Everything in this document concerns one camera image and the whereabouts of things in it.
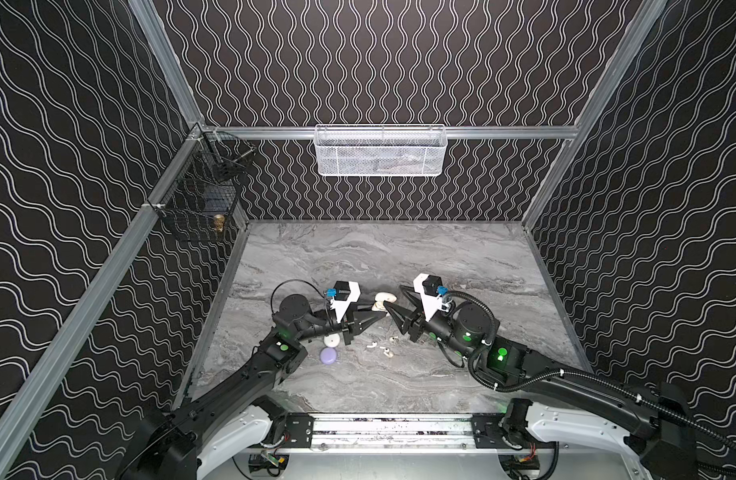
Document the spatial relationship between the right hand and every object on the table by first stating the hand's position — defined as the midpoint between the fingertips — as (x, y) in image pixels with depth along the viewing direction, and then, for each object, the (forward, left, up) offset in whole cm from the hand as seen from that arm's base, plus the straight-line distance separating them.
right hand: (393, 295), depth 67 cm
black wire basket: (+45, +62, -3) cm, 76 cm away
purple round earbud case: (-3, +18, -27) cm, 33 cm away
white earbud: (-2, +1, -29) cm, 29 cm away
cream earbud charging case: (-1, +3, +1) cm, 3 cm away
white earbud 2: (0, +6, -29) cm, 29 cm away
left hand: (-4, +1, 0) cm, 4 cm away
